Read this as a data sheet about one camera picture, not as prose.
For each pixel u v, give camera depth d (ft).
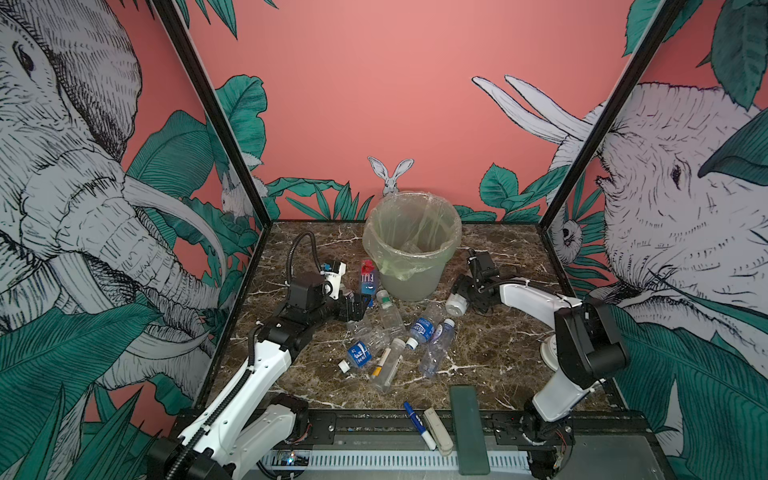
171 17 2.30
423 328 2.82
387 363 2.72
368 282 3.13
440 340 2.82
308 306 1.93
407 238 3.40
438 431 2.33
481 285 2.31
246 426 1.50
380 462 2.30
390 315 3.10
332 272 2.22
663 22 2.30
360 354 2.65
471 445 2.33
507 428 2.40
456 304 2.98
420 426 2.40
